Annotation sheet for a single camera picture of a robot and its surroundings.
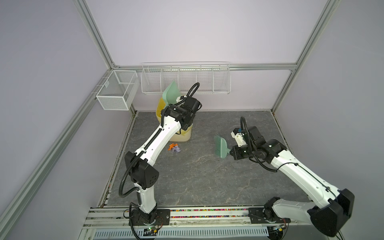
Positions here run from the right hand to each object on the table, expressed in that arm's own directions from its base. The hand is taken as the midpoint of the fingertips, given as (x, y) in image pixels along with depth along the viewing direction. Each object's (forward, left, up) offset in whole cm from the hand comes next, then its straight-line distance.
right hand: (231, 153), depth 77 cm
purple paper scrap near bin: (+11, +32, -15) cm, 37 cm away
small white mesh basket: (+44, +72, +7) cm, 85 cm away
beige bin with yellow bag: (+15, +27, -5) cm, 32 cm away
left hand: (+14, +35, +16) cm, 41 cm away
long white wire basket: (+53, +8, +11) cm, 54 cm away
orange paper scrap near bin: (+14, +36, -16) cm, 41 cm away
